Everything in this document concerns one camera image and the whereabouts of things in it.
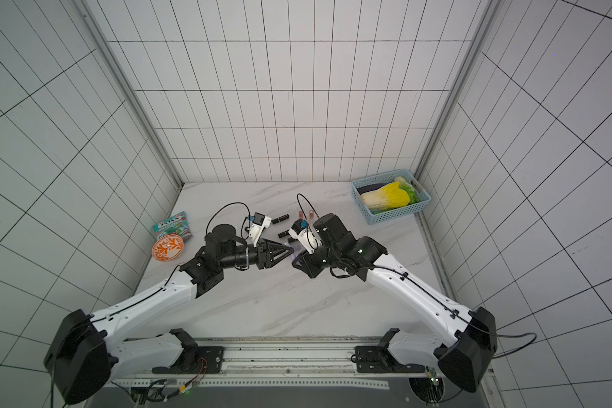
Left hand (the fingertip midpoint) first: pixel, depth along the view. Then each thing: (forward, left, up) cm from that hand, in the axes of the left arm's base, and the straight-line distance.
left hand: (285, 253), depth 72 cm
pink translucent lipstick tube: (+25, -8, -14) cm, 30 cm away
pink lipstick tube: (+26, -3, -15) cm, 30 cm away
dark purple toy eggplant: (+43, -34, -17) cm, 58 cm away
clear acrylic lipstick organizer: (+25, -7, -15) cm, 30 cm away
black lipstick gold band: (+20, +4, -20) cm, 29 cm away
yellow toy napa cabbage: (+34, -39, -13) cm, 54 cm away
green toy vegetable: (+41, -49, -14) cm, 66 cm away
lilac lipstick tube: (-2, -4, +5) cm, 6 cm away
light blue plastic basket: (+25, -34, -16) cm, 45 cm away
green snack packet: (+22, +48, -19) cm, 56 cm away
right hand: (-3, -1, -1) cm, 4 cm away
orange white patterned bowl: (+13, +48, -20) cm, 53 cm away
